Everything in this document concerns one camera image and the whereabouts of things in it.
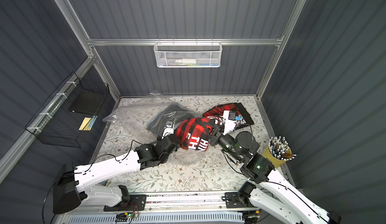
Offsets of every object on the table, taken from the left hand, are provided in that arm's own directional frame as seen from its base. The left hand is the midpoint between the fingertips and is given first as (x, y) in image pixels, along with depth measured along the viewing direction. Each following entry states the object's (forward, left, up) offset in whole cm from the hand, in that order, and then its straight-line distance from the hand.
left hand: (174, 136), depth 77 cm
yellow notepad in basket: (-2, +37, +14) cm, 39 cm away
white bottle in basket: (+45, -6, +16) cm, 48 cm away
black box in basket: (+19, +50, +7) cm, 53 cm away
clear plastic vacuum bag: (+31, +31, -18) cm, 48 cm away
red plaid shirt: (-7, -11, +14) cm, 19 cm away
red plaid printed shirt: (+27, -27, -12) cm, 40 cm away
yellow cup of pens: (-9, -51, -1) cm, 52 cm away
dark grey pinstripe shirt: (+20, +2, -5) cm, 21 cm away
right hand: (-6, -15, +18) cm, 24 cm away
